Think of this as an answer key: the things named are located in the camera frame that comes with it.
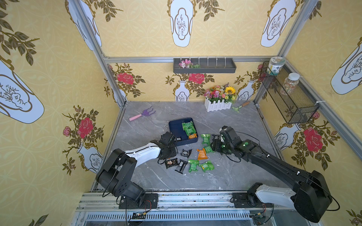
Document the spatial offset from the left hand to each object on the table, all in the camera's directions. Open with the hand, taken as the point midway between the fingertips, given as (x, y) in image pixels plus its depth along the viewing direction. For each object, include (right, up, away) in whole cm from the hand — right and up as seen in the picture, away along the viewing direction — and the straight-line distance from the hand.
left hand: (168, 152), depth 92 cm
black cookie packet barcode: (+9, -7, -7) cm, 13 cm away
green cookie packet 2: (+26, +9, +5) cm, 28 cm away
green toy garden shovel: (+55, +29, +24) cm, 67 cm away
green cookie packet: (+16, -6, -7) cm, 19 cm away
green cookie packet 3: (+24, -7, -7) cm, 26 cm away
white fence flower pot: (+39, +32, +20) cm, 54 cm away
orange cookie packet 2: (+17, +9, +5) cm, 20 cm away
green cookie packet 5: (+14, +14, +9) cm, 22 cm away
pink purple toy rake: (-21, +27, +24) cm, 42 cm away
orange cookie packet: (+22, -1, -2) cm, 22 cm away
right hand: (+29, +7, -8) cm, 31 cm away
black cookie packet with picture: (+1, -5, -5) cm, 8 cm away
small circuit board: (-13, -28, -19) cm, 36 cm away
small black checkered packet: (+12, 0, -2) cm, 12 cm away
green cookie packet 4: (+16, +19, +14) cm, 28 cm away
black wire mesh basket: (+75, +35, -8) cm, 83 cm away
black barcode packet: (+7, +8, +5) cm, 11 cm away
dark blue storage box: (+5, +15, +12) cm, 19 cm away
